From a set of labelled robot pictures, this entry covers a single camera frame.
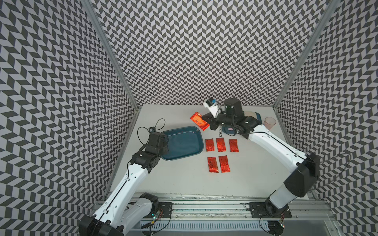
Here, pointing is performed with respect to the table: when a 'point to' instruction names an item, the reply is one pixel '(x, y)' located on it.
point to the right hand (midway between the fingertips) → (204, 118)
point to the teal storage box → (184, 142)
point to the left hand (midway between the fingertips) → (160, 145)
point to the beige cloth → (250, 113)
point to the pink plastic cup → (269, 122)
